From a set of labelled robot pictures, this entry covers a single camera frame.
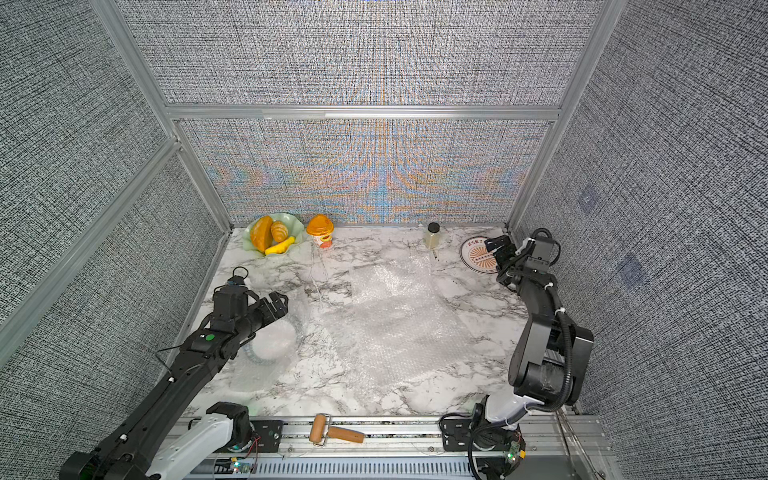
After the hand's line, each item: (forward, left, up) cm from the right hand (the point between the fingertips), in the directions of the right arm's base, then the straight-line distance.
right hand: (492, 242), depth 89 cm
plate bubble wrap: (-33, +65, -19) cm, 75 cm away
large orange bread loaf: (+14, +76, -11) cm, 78 cm away
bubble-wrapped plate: (+10, -1, -19) cm, 21 cm away
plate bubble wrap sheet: (-3, +26, -16) cm, 31 cm away
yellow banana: (+10, +69, -14) cm, 71 cm away
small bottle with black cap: (+13, +15, -13) cm, 23 cm away
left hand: (-17, +61, -4) cm, 63 cm away
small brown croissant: (+17, +71, -12) cm, 74 cm away
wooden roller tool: (-46, +48, -17) cm, 69 cm away
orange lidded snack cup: (+16, +54, -10) cm, 57 cm away
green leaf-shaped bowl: (+21, +67, -15) cm, 72 cm away
